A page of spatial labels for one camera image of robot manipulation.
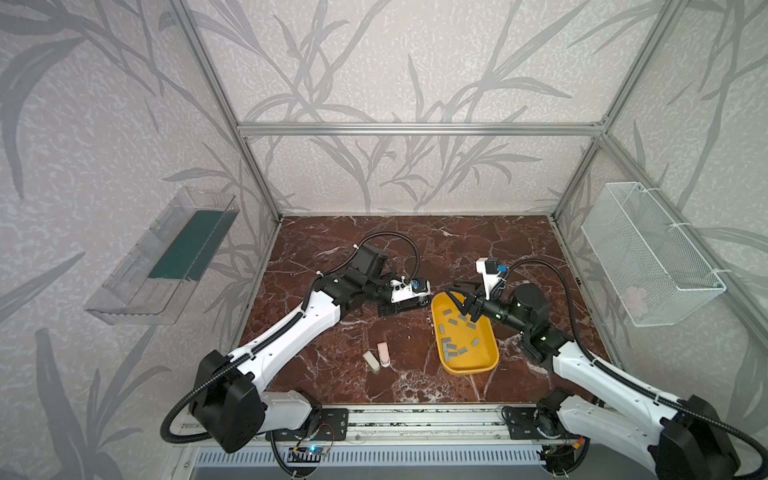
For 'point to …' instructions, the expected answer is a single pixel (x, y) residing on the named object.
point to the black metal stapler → (388, 309)
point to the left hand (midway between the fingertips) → (414, 285)
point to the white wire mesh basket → (658, 273)
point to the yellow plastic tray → (464, 346)
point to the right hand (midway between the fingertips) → (451, 278)
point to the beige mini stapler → (375, 367)
